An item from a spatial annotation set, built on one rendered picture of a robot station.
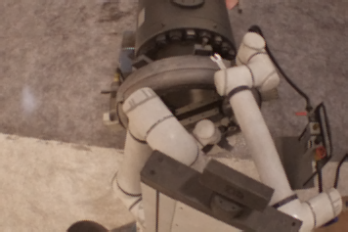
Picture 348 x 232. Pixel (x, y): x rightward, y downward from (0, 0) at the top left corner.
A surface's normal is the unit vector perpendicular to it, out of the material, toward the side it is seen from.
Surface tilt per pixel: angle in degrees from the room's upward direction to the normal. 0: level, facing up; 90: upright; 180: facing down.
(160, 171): 0
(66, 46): 0
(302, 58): 0
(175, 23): 16
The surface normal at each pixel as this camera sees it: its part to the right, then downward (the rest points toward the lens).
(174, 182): 0.06, -0.47
